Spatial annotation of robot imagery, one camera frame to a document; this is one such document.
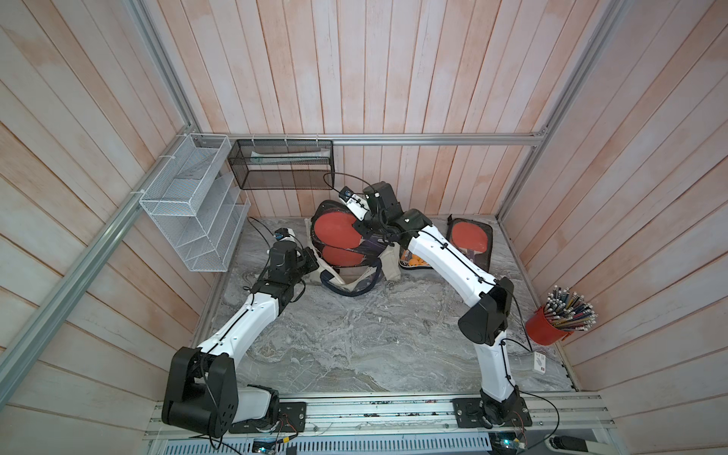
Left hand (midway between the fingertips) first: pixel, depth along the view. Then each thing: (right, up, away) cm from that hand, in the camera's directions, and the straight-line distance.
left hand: (315, 254), depth 86 cm
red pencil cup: (+68, -15, -12) cm, 71 cm away
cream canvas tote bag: (+13, -7, -7) cm, 16 cm away
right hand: (+13, +13, -3) cm, 18 cm away
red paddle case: (+6, +5, +4) cm, 9 cm away
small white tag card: (+67, -32, -5) cm, 74 cm away
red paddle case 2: (+60, +6, +27) cm, 66 cm away
